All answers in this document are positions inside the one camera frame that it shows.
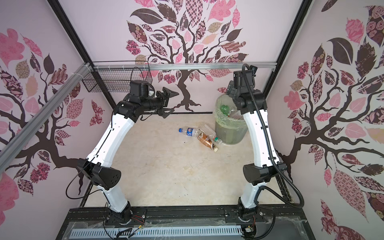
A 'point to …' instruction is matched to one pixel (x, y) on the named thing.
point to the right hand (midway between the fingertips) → (242, 87)
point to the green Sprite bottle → (225, 109)
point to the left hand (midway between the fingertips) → (177, 101)
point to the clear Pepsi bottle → (191, 132)
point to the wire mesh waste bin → (230, 125)
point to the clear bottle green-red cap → (205, 129)
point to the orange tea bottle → (206, 139)
